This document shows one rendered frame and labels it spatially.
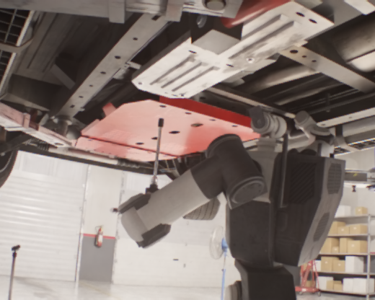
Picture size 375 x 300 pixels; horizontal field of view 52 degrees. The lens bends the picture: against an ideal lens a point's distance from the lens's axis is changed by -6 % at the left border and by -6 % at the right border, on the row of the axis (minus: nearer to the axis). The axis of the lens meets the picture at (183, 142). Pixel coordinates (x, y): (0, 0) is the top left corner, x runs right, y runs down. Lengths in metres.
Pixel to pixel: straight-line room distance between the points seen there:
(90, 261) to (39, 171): 2.55
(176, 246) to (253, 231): 10.50
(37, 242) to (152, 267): 3.16
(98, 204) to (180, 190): 9.61
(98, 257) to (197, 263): 2.99
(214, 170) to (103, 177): 9.74
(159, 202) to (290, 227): 0.33
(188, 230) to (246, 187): 10.86
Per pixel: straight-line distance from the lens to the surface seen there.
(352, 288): 11.64
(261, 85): 1.96
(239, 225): 1.10
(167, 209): 0.97
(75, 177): 10.48
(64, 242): 10.34
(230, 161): 0.93
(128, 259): 10.93
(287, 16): 1.09
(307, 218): 1.03
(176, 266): 11.59
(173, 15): 0.84
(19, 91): 2.29
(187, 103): 1.75
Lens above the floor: 1.02
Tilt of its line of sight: 15 degrees up
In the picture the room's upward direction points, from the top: 5 degrees clockwise
